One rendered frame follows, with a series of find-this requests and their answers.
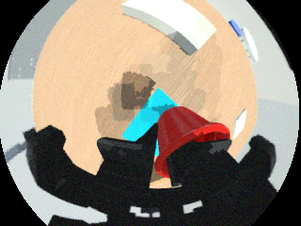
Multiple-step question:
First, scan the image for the white flat pad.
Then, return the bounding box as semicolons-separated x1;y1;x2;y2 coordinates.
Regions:
232;110;246;139

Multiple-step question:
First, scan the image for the wooden plank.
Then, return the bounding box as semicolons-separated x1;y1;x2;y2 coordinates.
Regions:
150;165;170;186

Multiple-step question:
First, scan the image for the red cup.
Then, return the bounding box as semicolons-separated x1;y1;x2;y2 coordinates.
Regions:
154;105;230;178

